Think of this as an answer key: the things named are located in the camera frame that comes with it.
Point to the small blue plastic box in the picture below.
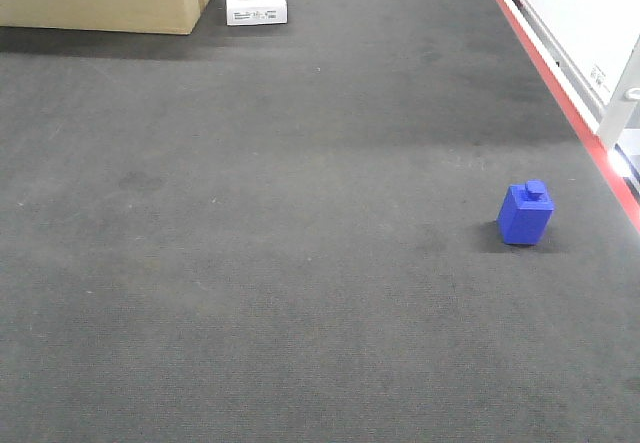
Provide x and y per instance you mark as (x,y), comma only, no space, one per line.
(525,218)

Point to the white wheeled machine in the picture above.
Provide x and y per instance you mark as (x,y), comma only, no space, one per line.
(575,3)

